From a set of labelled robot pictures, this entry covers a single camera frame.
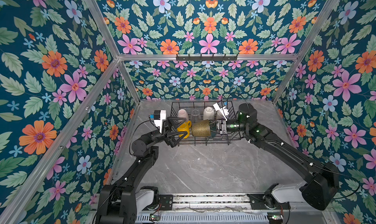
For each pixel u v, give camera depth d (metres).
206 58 0.93
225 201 0.75
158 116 0.55
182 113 0.96
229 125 0.60
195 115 0.99
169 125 0.60
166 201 0.74
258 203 0.73
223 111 0.59
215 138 0.96
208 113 0.95
